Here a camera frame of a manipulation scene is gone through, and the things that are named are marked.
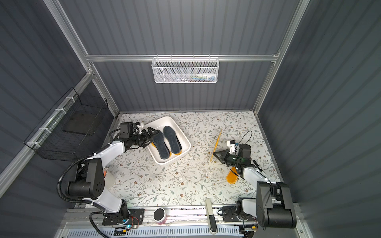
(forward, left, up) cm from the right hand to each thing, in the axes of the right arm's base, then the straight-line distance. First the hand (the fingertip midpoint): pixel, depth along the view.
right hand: (216, 154), depth 84 cm
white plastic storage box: (+28, +39, -7) cm, 49 cm away
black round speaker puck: (-30, +29, -5) cm, 42 cm away
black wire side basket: (+5, +77, +18) cm, 79 cm away
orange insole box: (+4, +23, -8) cm, 25 cm away
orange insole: (+12, +40, -8) cm, 43 cm away
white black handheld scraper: (-31, +4, -8) cm, 32 cm away
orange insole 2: (-10, -9, -11) cm, 17 cm away
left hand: (+10, +35, +3) cm, 36 cm away
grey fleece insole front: (+14, +37, -7) cm, 40 cm away
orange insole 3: (+13, -2, -11) cm, 17 cm away
